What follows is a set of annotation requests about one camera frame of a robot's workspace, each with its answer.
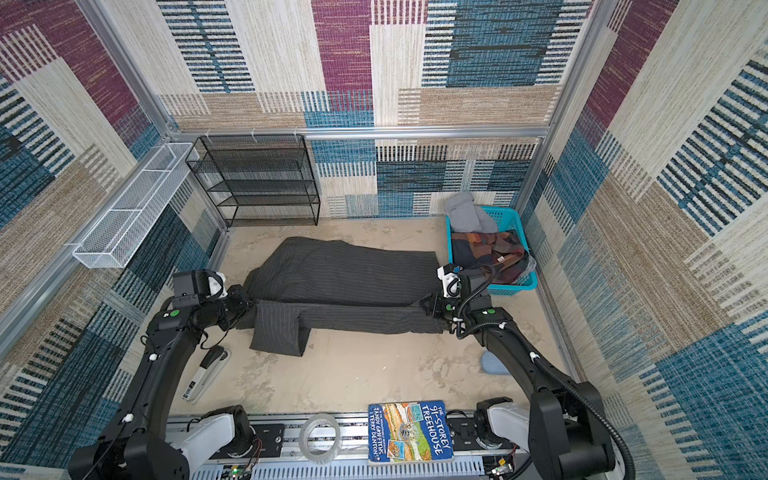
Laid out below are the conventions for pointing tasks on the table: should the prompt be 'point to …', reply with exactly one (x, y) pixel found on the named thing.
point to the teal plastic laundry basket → (504, 218)
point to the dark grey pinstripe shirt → (334, 284)
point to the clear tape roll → (304, 438)
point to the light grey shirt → (465, 216)
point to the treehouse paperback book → (409, 432)
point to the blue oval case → (491, 364)
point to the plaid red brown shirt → (502, 250)
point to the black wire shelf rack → (258, 180)
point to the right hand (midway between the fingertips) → (422, 306)
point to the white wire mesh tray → (125, 227)
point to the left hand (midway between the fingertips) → (256, 294)
